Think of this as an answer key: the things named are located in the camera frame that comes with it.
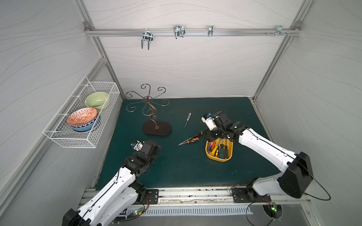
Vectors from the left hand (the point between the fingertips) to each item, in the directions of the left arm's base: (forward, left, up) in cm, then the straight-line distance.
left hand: (155, 150), depth 81 cm
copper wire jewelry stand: (+21, +9, -8) cm, 24 cm away
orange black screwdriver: (+12, -22, -8) cm, 27 cm away
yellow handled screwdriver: (+4, -36, -7) cm, 37 cm away
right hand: (+9, -29, +6) cm, 31 cm away
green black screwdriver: (+3, -41, -7) cm, 41 cm away
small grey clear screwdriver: (+30, -19, -10) cm, 37 cm away
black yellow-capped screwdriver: (+2, -43, -7) cm, 43 cm away
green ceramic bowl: (+16, +30, +24) cm, 42 cm away
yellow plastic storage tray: (+12, -41, -10) cm, 44 cm away
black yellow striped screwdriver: (+1, -37, -7) cm, 38 cm away
